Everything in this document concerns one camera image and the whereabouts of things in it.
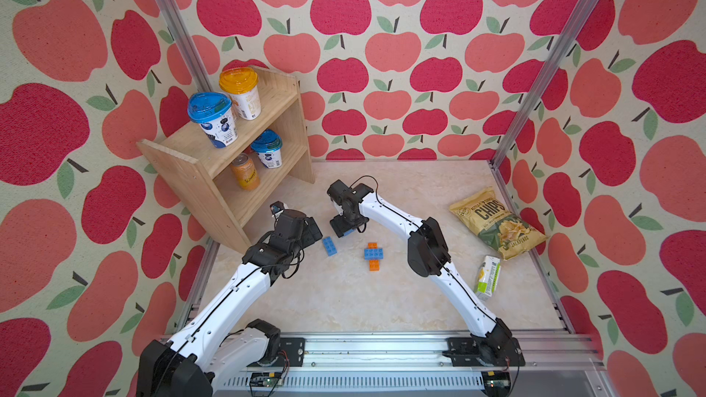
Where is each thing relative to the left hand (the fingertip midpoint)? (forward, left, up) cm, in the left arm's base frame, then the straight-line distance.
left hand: (309, 233), depth 81 cm
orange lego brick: (-3, -21, -14) cm, 25 cm away
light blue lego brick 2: (-1, -20, -12) cm, 24 cm away
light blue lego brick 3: (+5, -12, -8) cm, 15 cm away
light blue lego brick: (+3, -5, -13) cm, 15 cm away
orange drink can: (+13, +19, +13) cm, 26 cm away
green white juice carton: (-9, -56, -11) cm, 57 cm away
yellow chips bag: (+11, -60, -6) cm, 61 cm away
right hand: (+10, -11, -15) cm, 22 cm away
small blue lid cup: (+22, +13, +15) cm, 29 cm away
